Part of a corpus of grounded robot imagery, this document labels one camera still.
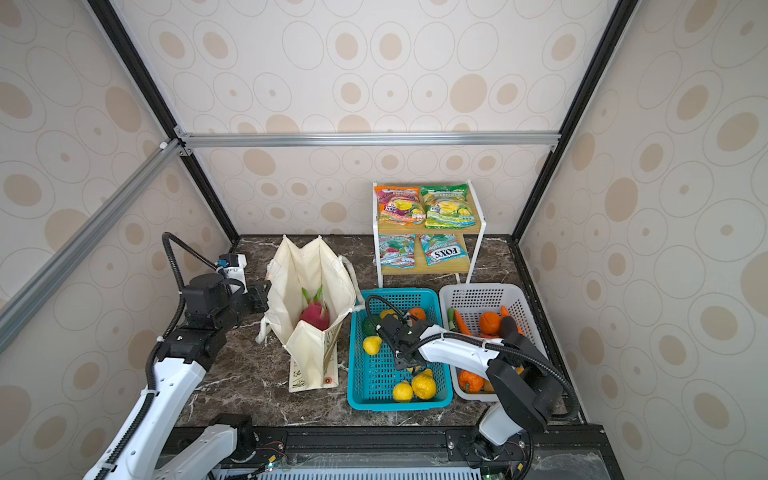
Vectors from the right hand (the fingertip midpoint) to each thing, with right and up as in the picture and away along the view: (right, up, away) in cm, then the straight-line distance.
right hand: (410, 356), depth 87 cm
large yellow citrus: (+3, -4, -10) cm, 11 cm away
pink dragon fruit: (-28, +13, +2) cm, 31 cm away
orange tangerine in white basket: (+24, +10, +2) cm, 26 cm away
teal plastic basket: (-10, -6, -4) cm, 13 cm away
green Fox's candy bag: (+11, +32, +5) cm, 34 cm away
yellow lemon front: (-3, -6, -10) cm, 12 cm away
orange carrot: (+17, +8, +7) cm, 20 cm away
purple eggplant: (+28, +9, -2) cm, 30 cm away
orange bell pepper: (+15, -4, -10) cm, 18 cm away
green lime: (-12, +9, 0) cm, 15 cm away
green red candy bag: (-4, +31, +3) cm, 32 cm away
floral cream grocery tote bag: (-26, +3, -9) cm, 28 cm away
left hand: (-34, +24, -14) cm, 44 cm away
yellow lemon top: (-7, +14, -4) cm, 16 cm away
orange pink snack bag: (-3, +43, -10) cm, 44 cm away
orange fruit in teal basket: (+3, +12, +5) cm, 13 cm away
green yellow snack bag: (+9, +42, -10) cm, 44 cm away
